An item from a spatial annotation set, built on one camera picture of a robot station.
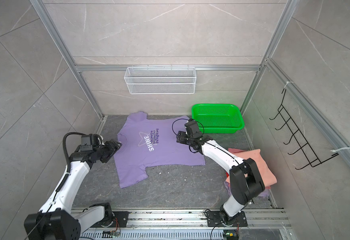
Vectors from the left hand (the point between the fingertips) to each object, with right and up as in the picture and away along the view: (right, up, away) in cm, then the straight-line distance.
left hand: (117, 144), depth 81 cm
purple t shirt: (+11, -1, +23) cm, 26 cm away
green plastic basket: (+66, +17, +37) cm, 77 cm away
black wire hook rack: (+88, +13, -9) cm, 89 cm away
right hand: (+36, +5, +8) cm, 37 cm away
